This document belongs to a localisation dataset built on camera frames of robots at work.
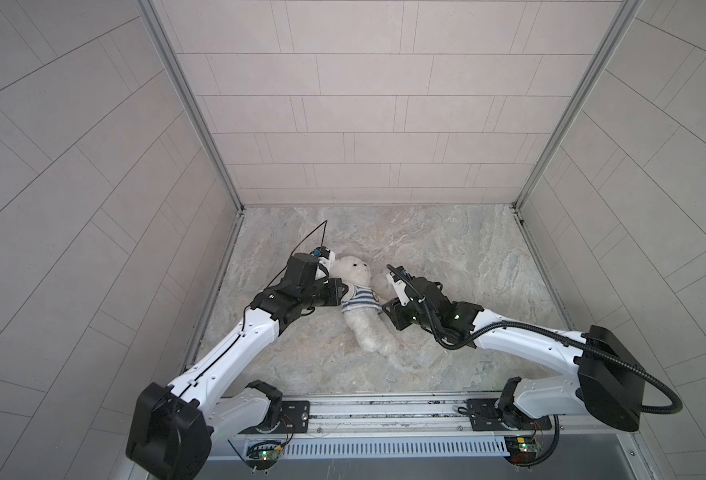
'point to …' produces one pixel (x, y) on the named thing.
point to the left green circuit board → (263, 456)
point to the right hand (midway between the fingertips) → (383, 309)
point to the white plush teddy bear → (371, 329)
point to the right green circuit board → (522, 449)
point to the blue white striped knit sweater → (363, 297)
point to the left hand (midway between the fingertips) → (354, 286)
